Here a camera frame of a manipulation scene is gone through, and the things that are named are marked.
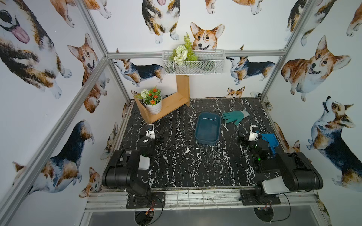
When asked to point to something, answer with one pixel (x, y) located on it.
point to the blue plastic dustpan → (272, 140)
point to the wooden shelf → (170, 102)
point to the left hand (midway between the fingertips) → (153, 127)
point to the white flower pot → (153, 109)
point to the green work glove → (235, 116)
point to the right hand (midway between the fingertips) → (250, 128)
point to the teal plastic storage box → (208, 128)
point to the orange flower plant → (152, 97)
